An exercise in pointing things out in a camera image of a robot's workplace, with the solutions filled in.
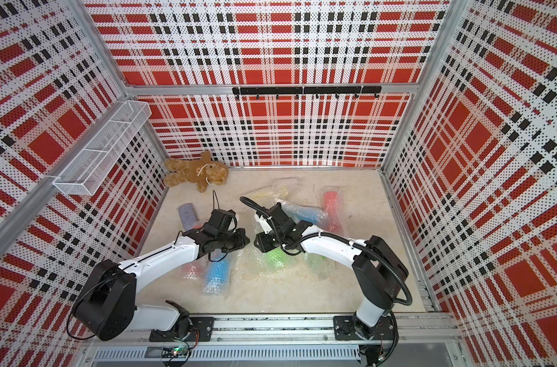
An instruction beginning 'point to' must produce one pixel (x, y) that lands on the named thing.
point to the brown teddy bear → (201, 171)
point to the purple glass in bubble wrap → (188, 215)
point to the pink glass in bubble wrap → (194, 270)
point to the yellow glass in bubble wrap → (284, 189)
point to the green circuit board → (180, 352)
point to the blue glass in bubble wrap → (217, 276)
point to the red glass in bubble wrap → (333, 199)
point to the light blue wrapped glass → (300, 213)
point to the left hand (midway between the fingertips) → (253, 240)
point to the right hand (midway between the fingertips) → (263, 240)
